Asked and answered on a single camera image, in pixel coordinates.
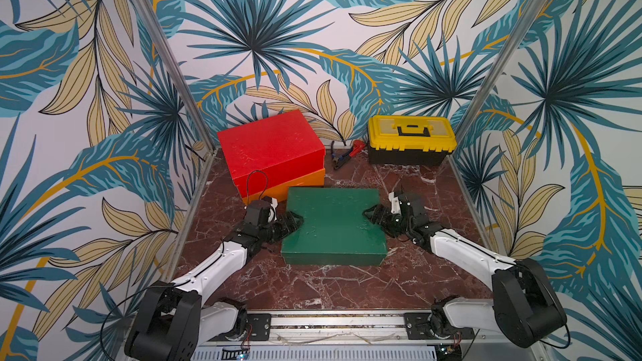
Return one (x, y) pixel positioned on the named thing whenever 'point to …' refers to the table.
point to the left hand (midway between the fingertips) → (298, 226)
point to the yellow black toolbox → (410, 140)
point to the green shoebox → (334, 231)
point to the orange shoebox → (316, 179)
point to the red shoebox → (272, 151)
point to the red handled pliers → (338, 161)
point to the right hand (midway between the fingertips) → (368, 216)
